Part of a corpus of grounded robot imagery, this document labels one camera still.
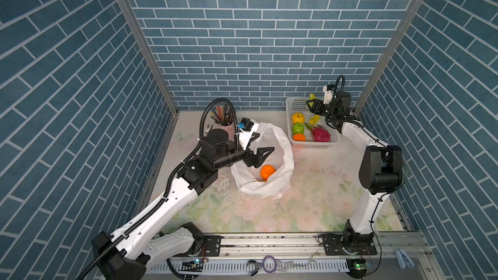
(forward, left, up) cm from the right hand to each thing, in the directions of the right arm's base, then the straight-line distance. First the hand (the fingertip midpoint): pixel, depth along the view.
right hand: (310, 100), depth 94 cm
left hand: (-36, +20, +11) cm, 42 cm away
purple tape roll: (-67, +15, -23) cm, 73 cm away
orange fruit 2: (-10, +3, -18) cm, 21 cm away
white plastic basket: (+14, +2, -16) cm, 21 cm away
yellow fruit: (+3, +4, -16) cm, 17 cm away
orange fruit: (-30, +19, -20) cm, 41 cm away
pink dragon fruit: (-7, -7, -17) cm, 20 cm away
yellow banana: (+3, -6, -17) cm, 18 cm away
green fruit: (-4, +4, -17) cm, 18 cm away
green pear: (+1, -1, +2) cm, 2 cm away
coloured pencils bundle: (-6, +44, -8) cm, 45 cm away
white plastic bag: (-36, +16, -12) cm, 41 cm away
